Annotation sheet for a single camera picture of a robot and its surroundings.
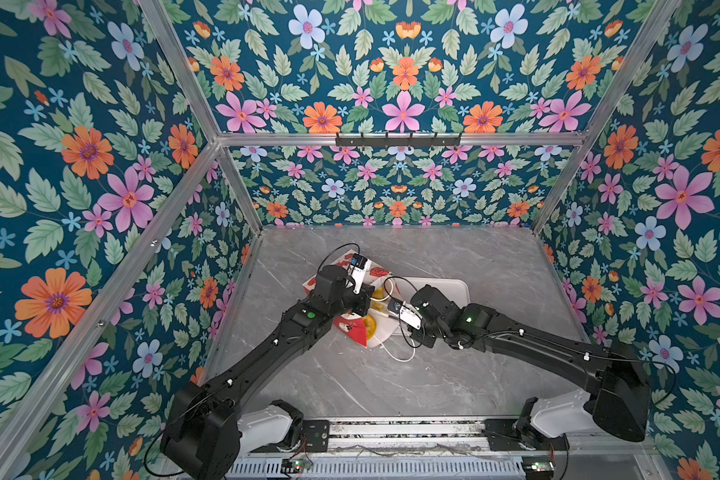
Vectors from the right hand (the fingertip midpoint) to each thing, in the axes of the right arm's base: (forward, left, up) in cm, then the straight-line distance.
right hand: (411, 317), depth 80 cm
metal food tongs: (+1, +7, 0) cm, 7 cm away
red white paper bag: (-1, +13, -6) cm, 15 cm away
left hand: (+6, +9, +8) cm, 13 cm away
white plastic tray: (+19, -18, -15) cm, 30 cm away
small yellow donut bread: (+2, +12, -9) cm, 15 cm away
